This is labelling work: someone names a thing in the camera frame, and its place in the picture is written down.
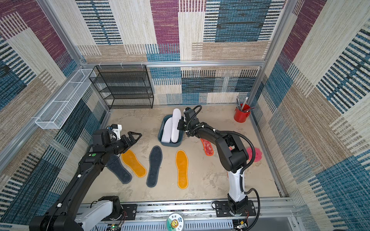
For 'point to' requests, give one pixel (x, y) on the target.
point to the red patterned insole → (208, 147)
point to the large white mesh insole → (166, 137)
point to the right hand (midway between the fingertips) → (181, 125)
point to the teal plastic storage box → (161, 131)
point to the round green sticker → (175, 222)
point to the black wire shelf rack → (124, 86)
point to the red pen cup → (242, 110)
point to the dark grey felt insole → (155, 157)
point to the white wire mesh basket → (54, 115)
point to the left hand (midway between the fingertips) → (138, 138)
